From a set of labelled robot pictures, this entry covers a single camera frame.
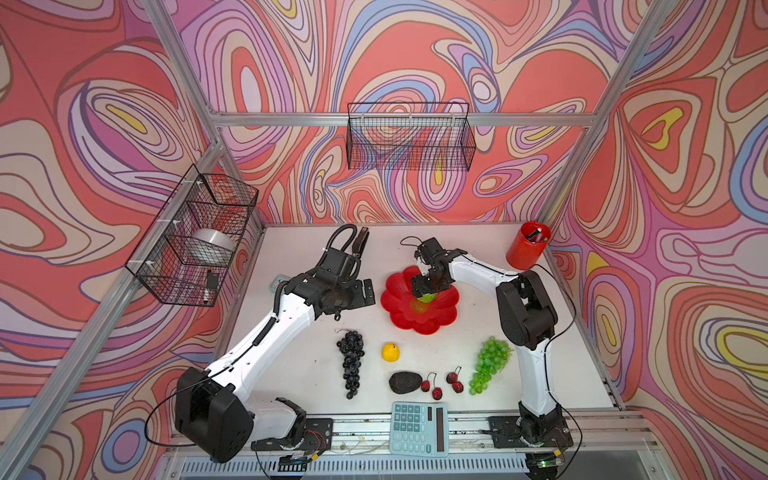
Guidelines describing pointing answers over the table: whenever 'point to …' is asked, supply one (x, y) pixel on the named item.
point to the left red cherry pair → (437, 393)
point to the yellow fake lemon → (391, 352)
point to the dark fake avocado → (404, 382)
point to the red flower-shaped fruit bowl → (397, 301)
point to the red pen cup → (527, 245)
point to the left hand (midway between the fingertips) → (364, 295)
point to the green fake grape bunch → (492, 359)
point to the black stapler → (361, 241)
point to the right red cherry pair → (452, 378)
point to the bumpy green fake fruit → (427, 298)
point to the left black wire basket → (167, 263)
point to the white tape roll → (213, 239)
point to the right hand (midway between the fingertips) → (426, 293)
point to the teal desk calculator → (419, 429)
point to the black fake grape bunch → (352, 347)
